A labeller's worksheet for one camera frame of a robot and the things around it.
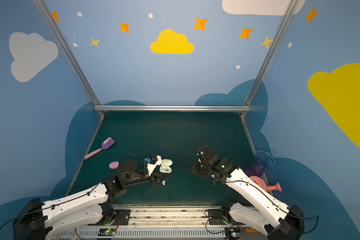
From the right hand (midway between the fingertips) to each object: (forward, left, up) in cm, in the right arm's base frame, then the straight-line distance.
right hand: (191, 166), depth 76 cm
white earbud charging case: (-4, +12, +6) cm, 14 cm away
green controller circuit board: (-29, +39, -15) cm, 51 cm away
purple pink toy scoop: (+19, +58, -14) cm, 63 cm away
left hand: (-6, +10, +5) cm, 12 cm away
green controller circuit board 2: (-26, -21, -17) cm, 38 cm away
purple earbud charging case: (+4, +47, -13) cm, 49 cm away
